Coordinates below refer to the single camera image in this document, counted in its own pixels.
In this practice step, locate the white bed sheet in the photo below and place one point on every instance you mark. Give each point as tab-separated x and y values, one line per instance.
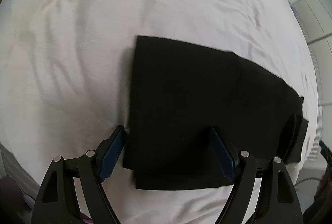
66	68

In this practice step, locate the black pants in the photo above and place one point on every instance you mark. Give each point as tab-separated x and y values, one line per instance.
193	109

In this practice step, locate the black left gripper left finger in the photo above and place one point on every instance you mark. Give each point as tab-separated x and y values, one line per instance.
57	200

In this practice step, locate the striped grey mattress side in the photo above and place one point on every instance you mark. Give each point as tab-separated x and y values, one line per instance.
13	169

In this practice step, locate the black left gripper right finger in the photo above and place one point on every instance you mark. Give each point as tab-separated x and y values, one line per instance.
262	190

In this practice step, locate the white wardrobe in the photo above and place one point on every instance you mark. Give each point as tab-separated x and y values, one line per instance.
314	17

